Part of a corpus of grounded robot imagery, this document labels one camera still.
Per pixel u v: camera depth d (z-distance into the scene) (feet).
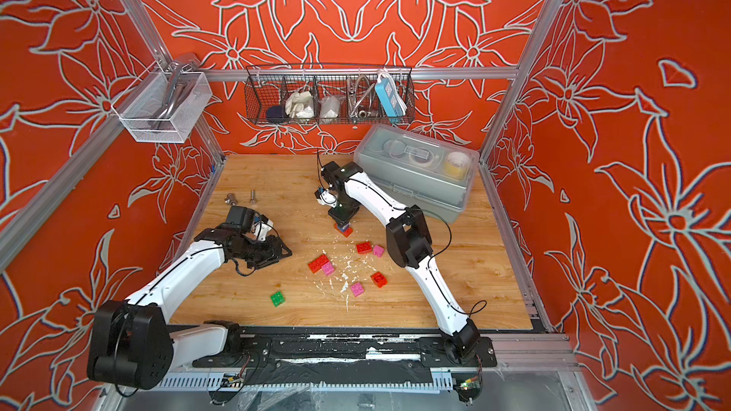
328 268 2.87
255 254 2.34
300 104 3.03
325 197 2.82
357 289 2.73
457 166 3.11
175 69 2.85
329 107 3.06
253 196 3.49
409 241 1.99
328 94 3.28
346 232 3.14
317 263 2.87
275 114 3.17
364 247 2.99
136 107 2.53
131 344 1.31
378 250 2.95
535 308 2.71
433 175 2.85
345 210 2.76
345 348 2.44
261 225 2.37
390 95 2.87
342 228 3.03
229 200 3.40
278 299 2.67
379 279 2.75
